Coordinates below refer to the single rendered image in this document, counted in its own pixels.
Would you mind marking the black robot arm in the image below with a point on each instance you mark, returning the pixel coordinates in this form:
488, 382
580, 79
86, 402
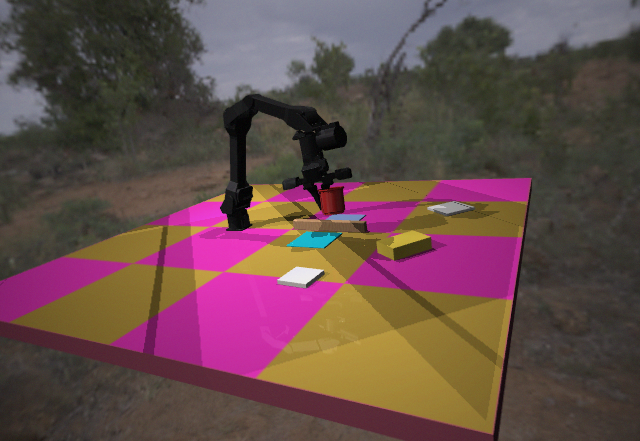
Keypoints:
237, 122

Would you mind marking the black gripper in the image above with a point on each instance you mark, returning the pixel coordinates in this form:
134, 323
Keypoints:
327, 180

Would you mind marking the red cup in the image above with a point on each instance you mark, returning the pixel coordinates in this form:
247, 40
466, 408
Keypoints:
332, 200

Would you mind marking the tan wooden plank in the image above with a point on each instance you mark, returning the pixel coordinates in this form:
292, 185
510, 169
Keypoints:
330, 225

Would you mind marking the yellow rectangular block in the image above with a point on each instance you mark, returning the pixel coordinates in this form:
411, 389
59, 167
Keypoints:
403, 245

